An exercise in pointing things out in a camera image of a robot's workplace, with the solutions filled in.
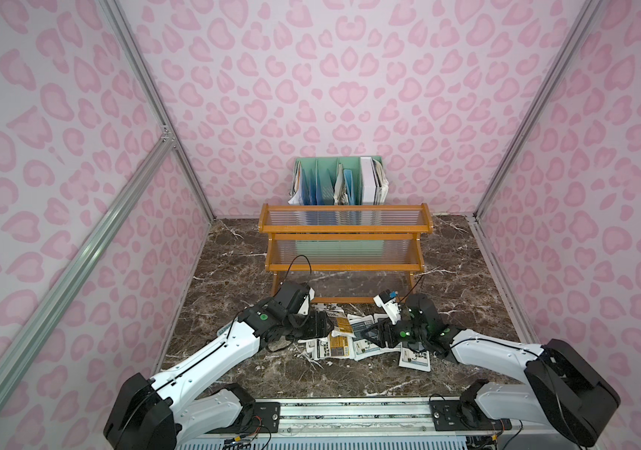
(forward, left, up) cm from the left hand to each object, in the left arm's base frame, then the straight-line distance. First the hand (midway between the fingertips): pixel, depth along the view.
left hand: (326, 324), depth 78 cm
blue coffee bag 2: (-4, -11, -10) cm, 15 cm away
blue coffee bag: (+4, -10, -9) cm, 14 cm away
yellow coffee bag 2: (-3, -4, -8) cm, 9 cm away
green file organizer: (+46, -4, +13) cm, 48 cm away
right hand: (-1, -12, -5) cm, 13 cm away
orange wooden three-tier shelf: (+33, -6, -9) cm, 35 cm away
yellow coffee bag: (+3, -5, -7) cm, 9 cm away
